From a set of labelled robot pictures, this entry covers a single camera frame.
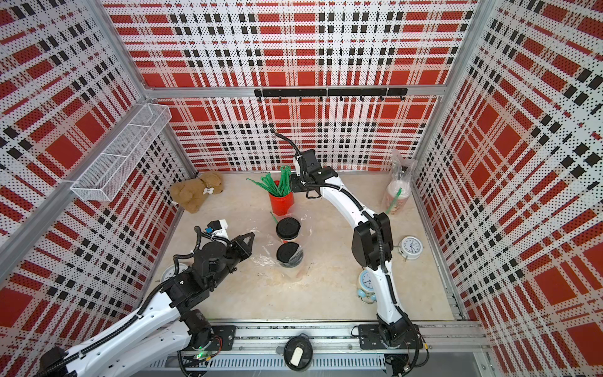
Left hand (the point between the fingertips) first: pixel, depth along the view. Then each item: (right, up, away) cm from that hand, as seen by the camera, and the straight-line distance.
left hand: (258, 234), depth 76 cm
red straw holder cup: (+4, +9, +25) cm, 27 cm away
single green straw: (+50, +10, +17) cm, 54 cm away
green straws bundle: (+5, +16, +22) cm, 28 cm away
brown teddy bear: (-35, +14, +22) cm, 44 cm away
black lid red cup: (+9, +1, +3) cm, 10 cm away
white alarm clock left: (-34, -15, +8) cm, 38 cm away
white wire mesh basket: (-63, +21, +16) cm, 68 cm away
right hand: (+11, +17, +16) cm, 26 cm away
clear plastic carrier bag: (+52, +23, +15) cm, 59 cm away
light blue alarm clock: (+37, -20, +4) cm, 42 cm away
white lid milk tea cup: (+49, +14, +16) cm, 54 cm away
